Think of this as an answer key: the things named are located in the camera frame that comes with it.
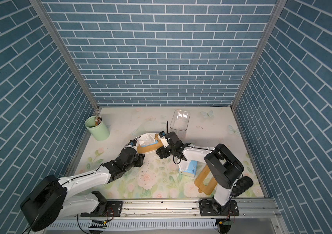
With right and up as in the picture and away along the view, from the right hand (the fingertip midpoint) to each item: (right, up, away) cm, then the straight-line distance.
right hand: (161, 149), depth 91 cm
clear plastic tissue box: (+13, +19, +23) cm, 33 cm away
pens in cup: (-39, +19, -3) cm, 44 cm away
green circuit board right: (+33, -33, -21) cm, 51 cm away
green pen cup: (-44, +16, +3) cm, 47 cm away
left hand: (-10, -3, -4) cm, 11 cm away
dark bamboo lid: (+26, -17, -8) cm, 32 cm away
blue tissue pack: (+18, -9, -9) cm, 22 cm away
